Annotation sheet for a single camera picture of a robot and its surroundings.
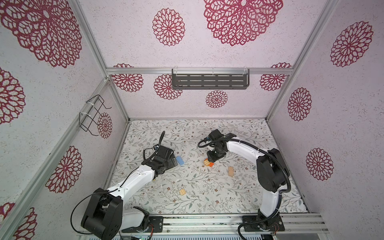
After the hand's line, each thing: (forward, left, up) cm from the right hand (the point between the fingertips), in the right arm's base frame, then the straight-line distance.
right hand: (211, 156), depth 93 cm
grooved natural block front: (-21, +17, -5) cm, 27 cm away
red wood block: (-5, 0, -1) cm, 5 cm away
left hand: (-8, +26, +1) cm, 27 cm away
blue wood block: (-1, +20, -5) cm, 21 cm away
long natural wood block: (-7, -12, -6) cm, 15 cm away
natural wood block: (-5, +3, 0) cm, 5 cm away
